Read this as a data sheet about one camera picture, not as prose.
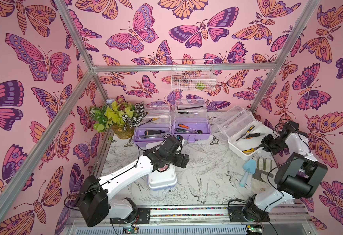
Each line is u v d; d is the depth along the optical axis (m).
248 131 0.90
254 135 0.94
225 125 0.95
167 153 0.59
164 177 0.75
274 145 0.73
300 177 0.46
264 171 0.87
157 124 1.12
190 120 1.13
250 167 0.90
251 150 0.89
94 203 0.40
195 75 0.96
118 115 0.87
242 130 0.94
